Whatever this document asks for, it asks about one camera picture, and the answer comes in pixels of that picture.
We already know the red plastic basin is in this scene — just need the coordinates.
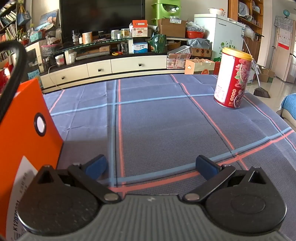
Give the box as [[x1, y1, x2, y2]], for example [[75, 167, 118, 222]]
[[186, 30, 205, 39]]

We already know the small cardboard box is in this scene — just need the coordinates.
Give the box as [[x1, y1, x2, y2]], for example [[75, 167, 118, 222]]
[[258, 66, 275, 83]]

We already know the white power cable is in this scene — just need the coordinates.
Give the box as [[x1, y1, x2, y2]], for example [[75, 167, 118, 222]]
[[47, 64, 66, 90]]

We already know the white bowl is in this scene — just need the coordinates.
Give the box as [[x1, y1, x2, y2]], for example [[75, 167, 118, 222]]
[[208, 8, 226, 16]]

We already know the blue pillow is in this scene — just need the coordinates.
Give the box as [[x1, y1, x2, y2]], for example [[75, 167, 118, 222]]
[[276, 93, 296, 131]]

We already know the orange paper gift box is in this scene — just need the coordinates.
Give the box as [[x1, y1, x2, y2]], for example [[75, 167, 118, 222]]
[[184, 59, 215, 75]]

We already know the orange cardboard box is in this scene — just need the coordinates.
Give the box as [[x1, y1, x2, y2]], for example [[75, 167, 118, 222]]
[[0, 78, 64, 241]]

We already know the wooden display cabinet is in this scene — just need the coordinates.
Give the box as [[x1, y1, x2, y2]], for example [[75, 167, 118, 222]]
[[228, 0, 264, 63]]

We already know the green foil bag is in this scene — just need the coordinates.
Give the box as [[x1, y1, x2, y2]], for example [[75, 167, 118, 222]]
[[148, 34, 167, 53]]

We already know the blue gift bag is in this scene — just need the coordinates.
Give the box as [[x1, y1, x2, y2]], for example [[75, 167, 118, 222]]
[[17, 5, 32, 26]]

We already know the stack of pink white cartons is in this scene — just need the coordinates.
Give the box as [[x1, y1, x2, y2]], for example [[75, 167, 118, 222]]
[[167, 53, 192, 69]]

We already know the white television cabinet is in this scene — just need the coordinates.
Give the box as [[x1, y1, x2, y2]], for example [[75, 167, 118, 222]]
[[24, 37, 195, 91]]

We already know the framed picture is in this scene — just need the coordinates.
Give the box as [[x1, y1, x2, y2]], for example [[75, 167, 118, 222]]
[[39, 9, 60, 29]]

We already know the pink plastic basket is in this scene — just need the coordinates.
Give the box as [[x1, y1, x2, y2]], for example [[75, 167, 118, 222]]
[[42, 44, 58, 56]]

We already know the red can with yellow lid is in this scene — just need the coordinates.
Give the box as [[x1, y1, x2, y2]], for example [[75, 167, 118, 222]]
[[213, 47, 254, 109]]

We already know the black flat television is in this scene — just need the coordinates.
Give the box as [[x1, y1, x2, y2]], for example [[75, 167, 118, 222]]
[[59, 0, 146, 43]]

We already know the bookshelf with books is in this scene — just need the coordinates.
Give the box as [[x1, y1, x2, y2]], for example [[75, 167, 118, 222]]
[[0, 0, 26, 70]]

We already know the grey plastic bag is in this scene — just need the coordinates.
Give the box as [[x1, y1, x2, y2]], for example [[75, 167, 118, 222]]
[[187, 38, 211, 48]]

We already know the broom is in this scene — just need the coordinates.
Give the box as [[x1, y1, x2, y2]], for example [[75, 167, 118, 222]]
[[242, 36, 271, 98]]

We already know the red wall calendar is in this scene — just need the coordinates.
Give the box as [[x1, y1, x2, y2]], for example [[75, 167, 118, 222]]
[[277, 35, 291, 50]]

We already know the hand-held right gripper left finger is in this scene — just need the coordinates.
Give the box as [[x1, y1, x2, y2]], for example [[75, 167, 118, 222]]
[[35, 154, 122, 205]]

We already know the blue and white carton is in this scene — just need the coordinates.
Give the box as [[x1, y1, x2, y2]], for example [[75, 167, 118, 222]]
[[133, 42, 148, 54]]

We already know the white refrigerator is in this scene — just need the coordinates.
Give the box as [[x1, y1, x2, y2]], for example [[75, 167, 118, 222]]
[[269, 16, 296, 83]]

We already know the brown cardboard box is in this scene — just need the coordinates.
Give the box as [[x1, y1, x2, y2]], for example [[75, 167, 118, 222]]
[[157, 18, 189, 39]]

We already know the white chest freezer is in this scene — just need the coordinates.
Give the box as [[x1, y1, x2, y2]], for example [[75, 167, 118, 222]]
[[194, 13, 246, 62]]

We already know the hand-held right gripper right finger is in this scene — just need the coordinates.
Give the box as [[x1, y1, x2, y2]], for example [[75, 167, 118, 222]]
[[184, 155, 269, 204]]

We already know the orange and white carton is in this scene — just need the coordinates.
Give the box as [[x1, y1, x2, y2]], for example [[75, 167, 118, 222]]
[[132, 20, 149, 37]]

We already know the green plastic shelf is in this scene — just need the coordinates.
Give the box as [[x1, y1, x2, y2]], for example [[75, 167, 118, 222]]
[[151, 0, 181, 26]]

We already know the white plastic tray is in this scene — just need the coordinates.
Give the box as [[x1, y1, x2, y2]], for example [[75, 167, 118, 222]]
[[171, 45, 191, 55]]

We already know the black cable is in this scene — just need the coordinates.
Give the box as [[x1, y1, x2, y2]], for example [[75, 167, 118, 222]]
[[0, 41, 27, 121]]

